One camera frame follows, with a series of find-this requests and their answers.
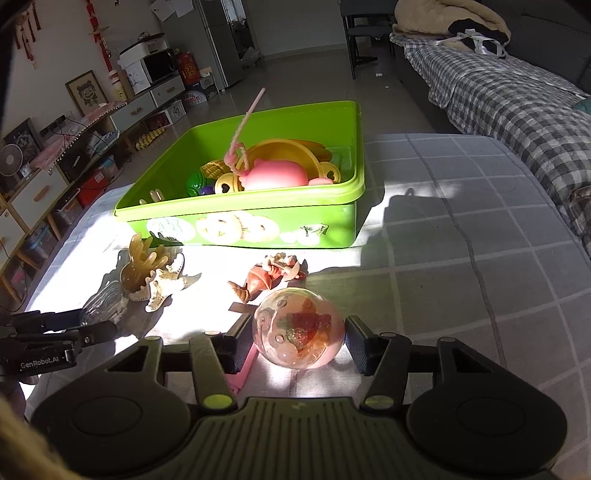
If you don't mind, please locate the red storage box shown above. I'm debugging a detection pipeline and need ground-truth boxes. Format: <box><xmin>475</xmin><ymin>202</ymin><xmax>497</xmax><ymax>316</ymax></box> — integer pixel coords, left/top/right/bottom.
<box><xmin>75</xmin><ymin>171</ymin><xmax>112</xmax><ymax>207</ymax></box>

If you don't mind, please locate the white wooden tv cabinet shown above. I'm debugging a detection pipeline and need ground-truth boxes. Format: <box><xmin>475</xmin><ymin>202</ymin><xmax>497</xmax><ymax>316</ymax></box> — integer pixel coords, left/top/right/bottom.
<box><xmin>0</xmin><ymin>74</ymin><xmax>188</xmax><ymax>298</ymax></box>

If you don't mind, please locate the row of yellow toy ducks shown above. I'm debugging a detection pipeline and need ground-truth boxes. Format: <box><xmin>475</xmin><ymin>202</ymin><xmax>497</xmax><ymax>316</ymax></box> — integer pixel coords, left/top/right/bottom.
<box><xmin>135</xmin><ymin>129</ymin><xmax>163</xmax><ymax>151</ymax></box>

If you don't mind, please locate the white strap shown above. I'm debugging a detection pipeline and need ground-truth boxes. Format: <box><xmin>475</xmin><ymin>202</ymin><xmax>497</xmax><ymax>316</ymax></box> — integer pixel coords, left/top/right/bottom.
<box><xmin>435</xmin><ymin>28</ymin><xmax>507</xmax><ymax>59</ymax></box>

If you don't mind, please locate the grey checked tablecloth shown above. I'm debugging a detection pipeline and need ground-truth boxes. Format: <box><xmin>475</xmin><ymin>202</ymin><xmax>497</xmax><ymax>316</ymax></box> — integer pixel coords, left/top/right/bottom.
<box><xmin>21</xmin><ymin>133</ymin><xmax>591</xmax><ymax>416</ymax></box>

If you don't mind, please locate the dark photo frame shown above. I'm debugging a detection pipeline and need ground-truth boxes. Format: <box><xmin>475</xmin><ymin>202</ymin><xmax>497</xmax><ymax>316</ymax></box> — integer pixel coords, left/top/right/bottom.
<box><xmin>2</xmin><ymin>117</ymin><xmax>43</xmax><ymax>158</ymax></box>

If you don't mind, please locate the orange action figure toy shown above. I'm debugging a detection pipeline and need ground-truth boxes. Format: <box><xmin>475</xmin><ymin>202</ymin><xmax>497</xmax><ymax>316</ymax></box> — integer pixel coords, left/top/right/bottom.
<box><xmin>228</xmin><ymin>251</ymin><xmax>308</xmax><ymax>304</ymax></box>

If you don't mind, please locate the dark chair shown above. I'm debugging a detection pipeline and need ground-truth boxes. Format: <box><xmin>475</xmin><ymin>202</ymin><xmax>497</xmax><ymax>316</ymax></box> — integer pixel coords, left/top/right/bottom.
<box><xmin>341</xmin><ymin>0</ymin><xmax>399</xmax><ymax>80</ymax></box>

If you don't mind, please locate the red hanging decoration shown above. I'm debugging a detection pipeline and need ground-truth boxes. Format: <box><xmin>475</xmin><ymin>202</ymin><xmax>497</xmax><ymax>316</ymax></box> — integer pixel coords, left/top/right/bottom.
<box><xmin>85</xmin><ymin>0</ymin><xmax>112</xmax><ymax>73</ymax></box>

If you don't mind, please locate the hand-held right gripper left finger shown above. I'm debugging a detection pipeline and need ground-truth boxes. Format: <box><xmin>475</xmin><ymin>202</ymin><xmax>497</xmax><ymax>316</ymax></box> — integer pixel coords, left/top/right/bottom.
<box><xmin>99</xmin><ymin>314</ymin><xmax>253</xmax><ymax>411</ymax></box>

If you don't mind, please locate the brown toy coral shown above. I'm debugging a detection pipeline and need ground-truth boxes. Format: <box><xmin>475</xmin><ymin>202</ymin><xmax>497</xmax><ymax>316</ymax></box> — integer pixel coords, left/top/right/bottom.
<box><xmin>119</xmin><ymin>233</ymin><xmax>168</xmax><ymax>297</ymax></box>

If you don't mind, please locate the silver refrigerator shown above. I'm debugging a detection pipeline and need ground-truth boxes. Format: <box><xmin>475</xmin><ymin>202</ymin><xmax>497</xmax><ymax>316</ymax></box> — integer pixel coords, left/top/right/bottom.
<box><xmin>195</xmin><ymin>0</ymin><xmax>258</xmax><ymax>92</ymax></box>

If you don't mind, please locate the pink rectangular block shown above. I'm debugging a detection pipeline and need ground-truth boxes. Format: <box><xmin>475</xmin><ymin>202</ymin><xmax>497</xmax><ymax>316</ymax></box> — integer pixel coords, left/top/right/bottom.
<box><xmin>225</xmin><ymin>344</ymin><xmax>260</xmax><ymax>394</ymax></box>

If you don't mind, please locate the small desk fan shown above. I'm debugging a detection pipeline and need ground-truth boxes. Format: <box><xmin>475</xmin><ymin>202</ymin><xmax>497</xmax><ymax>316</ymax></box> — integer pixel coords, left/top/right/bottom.
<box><xmin>0</xmin><ymin>144</ymin><xmax>22</xmax><ymax>180</ymax></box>

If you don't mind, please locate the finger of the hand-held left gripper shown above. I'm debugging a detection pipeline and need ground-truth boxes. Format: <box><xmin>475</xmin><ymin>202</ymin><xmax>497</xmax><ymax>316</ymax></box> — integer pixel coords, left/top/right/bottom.
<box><xmin>65</xmin><ymin>320</ymin><xmax>118</xmax><ymax>349</ymax></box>
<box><xmin>9</xmin><ymin>309</ymin><xmax>88</xmax><ymax>332</ymax></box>

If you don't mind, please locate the pink fuzzy pipe cleaner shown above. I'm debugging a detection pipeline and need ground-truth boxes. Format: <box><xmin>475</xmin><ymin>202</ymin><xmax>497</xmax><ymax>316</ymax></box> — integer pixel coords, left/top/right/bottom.
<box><xmin>223</xmin><ymin>87</ymin><xmax>267</xmax><ymax>172</ymax></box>

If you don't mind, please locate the beige blanket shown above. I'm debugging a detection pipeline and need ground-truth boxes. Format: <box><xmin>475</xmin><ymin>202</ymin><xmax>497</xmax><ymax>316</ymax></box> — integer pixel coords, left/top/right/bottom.
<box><xmin>392</xmin><ymin>0</ymin><xmax>512</xmax><ymax>47</ymax></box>

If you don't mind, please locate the dark green toy shark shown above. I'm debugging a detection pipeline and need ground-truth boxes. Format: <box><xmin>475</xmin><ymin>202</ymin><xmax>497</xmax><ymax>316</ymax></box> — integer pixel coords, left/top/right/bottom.
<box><xmin>148</xmin><ymin>231</ymin><xmax>184</xmax><ymax>248</ymax></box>

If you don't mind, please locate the white yellow canister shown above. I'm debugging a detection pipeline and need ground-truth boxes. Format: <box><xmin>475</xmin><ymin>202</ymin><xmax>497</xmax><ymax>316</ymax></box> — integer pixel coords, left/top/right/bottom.
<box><xmin>108</xmin><ymin>71</ymin><xmax>129</xmax><ymax>103</ymax></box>

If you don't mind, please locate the framed cartoon picture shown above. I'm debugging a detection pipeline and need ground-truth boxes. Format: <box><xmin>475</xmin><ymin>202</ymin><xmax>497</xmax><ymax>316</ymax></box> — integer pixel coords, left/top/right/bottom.
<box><xmin>65</xmin><ymin>70</ymin><xmax>105</xmax><ymax>118</ymax></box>

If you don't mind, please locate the white carton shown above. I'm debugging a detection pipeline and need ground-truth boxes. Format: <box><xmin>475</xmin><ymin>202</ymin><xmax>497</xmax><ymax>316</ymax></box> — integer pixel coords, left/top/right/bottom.
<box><xmin>158</xmin><ymin>99</ymin><xmax>188</xmax><ymax>126</ymax></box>

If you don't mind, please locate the person's left forearm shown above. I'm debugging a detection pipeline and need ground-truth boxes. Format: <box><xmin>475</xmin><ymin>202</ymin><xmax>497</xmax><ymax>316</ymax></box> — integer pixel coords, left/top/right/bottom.
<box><xmin>0</xmin><ymin>394</ymin><xmax>72</xmax><ymax>480</ymax></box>

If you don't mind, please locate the yellow toy pot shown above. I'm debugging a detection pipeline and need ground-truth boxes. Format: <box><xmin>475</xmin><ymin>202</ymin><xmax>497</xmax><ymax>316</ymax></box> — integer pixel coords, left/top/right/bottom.
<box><xmin>216</xmin><ymin>137</ymin><xmax>343</xmax><ymax>195</ymax></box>

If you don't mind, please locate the black garment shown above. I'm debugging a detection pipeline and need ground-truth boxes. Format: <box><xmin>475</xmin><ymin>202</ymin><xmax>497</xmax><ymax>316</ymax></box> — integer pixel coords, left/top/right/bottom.
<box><xmin>449</xmin><ymin>18</ymin><xmax>507</xmax><ymax>50</ymax></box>

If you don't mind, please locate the yellow toy banana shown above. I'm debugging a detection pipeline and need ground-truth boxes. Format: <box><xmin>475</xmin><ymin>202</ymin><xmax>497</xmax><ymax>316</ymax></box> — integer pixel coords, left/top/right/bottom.
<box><xmin>291</xmin><ymin>138</ymin><xmax>334</xmax><ymax>163</ymax></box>

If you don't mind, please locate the clear plastic toy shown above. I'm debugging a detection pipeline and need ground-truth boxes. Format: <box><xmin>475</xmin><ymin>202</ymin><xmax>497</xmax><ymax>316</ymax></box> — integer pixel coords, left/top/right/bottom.
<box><xmin>80</xmin><ymin>278</ymin><xmax>131</xmax><ymax>327</ymax></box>

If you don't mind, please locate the green plastic box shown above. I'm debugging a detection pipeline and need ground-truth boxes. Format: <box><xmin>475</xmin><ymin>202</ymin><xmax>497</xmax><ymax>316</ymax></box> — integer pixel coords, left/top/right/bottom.
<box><xmin>113</xmin><ymin>100</ymin><xmax>368</xmax><ymax>251</ymax></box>

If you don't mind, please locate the red knot wall ornament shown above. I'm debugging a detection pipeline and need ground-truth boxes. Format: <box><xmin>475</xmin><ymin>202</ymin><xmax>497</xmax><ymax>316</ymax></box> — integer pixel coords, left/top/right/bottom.
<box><xmin>13</xmin><ymin>11</ymin><xmax>41</xmax><ymax>71</ymax></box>

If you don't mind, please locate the wall paper note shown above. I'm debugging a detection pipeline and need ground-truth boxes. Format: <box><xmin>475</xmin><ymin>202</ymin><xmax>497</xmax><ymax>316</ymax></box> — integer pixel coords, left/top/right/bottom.
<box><xmin>149</xmin><ymin>0</ymin><xmax>179</xmax><ymax>22</ymax></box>

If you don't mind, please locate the clear pink capsule ball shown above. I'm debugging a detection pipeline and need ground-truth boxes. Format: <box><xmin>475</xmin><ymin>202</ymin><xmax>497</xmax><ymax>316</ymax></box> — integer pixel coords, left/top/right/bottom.
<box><xmin>252</xmin><ymin>287</ymin><xmax>345</xmax><ymax>370</ymax></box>

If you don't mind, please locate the microwave oven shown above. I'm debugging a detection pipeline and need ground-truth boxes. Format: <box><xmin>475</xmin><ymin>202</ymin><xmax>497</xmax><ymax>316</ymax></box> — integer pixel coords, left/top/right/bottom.
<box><xmin>140</xmin><ymin>48</ymin><xmax>179</xmax><ymax>85</ymax></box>

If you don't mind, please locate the yellow toy corn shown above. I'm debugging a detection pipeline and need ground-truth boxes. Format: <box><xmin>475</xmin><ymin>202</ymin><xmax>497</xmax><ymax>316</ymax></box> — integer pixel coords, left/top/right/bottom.
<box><xmin>200</xmin><ymin>159</ymin><xmax>232</xmax><ymax>180</ymax></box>

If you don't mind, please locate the pink lace table runner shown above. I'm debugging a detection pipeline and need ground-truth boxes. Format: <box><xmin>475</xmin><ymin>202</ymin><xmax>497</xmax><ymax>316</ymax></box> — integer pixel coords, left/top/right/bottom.
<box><xmin>29</xmin><ymin>104</ymin><xmax>122</xmax><ymax>172</ymax></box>

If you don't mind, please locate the grey white plaid blanket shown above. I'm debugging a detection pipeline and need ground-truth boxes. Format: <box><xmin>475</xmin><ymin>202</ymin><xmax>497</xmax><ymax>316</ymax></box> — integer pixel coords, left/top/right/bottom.
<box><xmin>392</xmin><ymin>32</ymin><xmax>591</xmax><ymax>206</ymax></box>

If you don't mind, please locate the white printer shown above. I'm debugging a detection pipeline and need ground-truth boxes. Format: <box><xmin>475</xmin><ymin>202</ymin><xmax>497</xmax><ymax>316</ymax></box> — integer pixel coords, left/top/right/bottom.
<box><xmin>118</xmin><ymin>38</ymin><xmax>170</xmax><ymax>66</ymax></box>

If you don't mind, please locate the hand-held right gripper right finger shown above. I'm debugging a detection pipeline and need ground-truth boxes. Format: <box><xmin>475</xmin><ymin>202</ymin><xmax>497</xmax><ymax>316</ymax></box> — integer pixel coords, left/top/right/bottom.
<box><xmin>346</xmin><ymin>315</ymin><xmax>502</xmax><ymax>411</ymax></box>

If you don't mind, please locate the red gift box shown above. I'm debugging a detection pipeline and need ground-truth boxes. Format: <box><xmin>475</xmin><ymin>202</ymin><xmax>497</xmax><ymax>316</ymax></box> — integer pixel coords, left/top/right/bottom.
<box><xmin>174</xmin><ymin>51</ymin><xmax>202</xmax><ymax>87</ymax></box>

